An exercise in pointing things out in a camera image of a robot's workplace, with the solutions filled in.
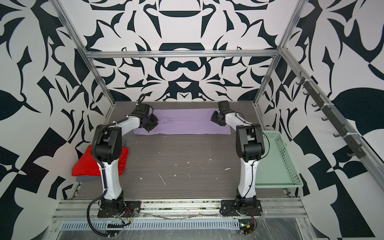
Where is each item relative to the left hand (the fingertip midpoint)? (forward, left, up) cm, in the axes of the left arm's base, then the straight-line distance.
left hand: (159, 118), depth 103 cm
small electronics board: (-60, -46, -7) cm, 76 cm away
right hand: (0, -38, +1) cm, 38 cm away
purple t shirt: (0, -17, -3) cm, 18 cm away
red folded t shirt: (-31, +37, -3) cm, 48 cm away
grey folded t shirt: (-37, +36, -5) cm, 52 cm away
